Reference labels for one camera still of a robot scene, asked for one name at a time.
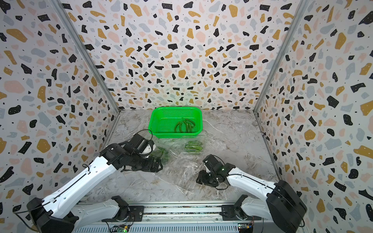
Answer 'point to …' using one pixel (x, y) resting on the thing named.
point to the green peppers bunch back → (194, 146)
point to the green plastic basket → (176, 122)
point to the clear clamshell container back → (203, 140)
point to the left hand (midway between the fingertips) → (158, 166)
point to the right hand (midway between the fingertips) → (199, 182)
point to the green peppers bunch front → (184, 125)
